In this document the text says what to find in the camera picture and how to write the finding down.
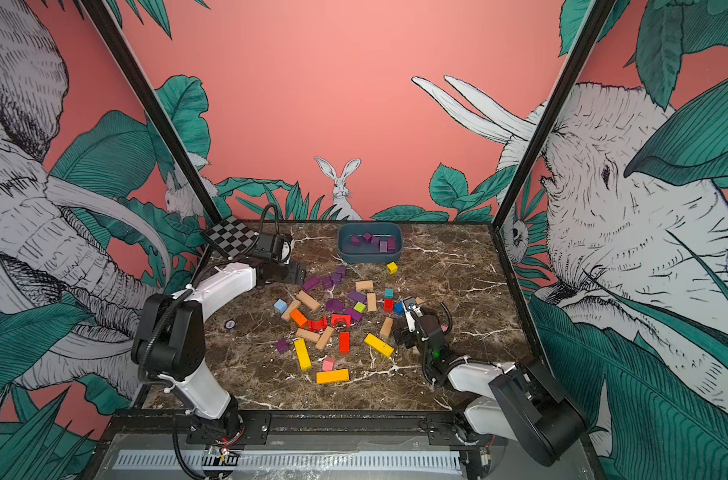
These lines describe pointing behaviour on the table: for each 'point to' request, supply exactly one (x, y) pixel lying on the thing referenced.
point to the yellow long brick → (303, 354)
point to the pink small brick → (328, 364)
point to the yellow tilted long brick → (378, 344)
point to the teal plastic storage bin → (366, 253)
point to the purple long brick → (356, 296)
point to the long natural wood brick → (308, 300)
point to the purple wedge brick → (334, 304)
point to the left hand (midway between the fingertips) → (294, 265)
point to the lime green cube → (359, 307)
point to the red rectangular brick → (345, 343)
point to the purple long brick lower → (357, 316)
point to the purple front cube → (282, 346)
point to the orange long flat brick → (332, 376)
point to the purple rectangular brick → (310, 283)
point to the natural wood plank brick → (371, 302)
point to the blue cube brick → (398, 308)
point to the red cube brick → (389, 305)
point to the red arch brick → (348, 319)
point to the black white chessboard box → (232, 236)
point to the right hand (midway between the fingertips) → (405, 310)
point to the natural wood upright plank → (286, 316)
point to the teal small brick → (388, 293)
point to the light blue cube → (280, 306)
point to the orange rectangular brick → (299, 317)
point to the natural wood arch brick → (364, 285)
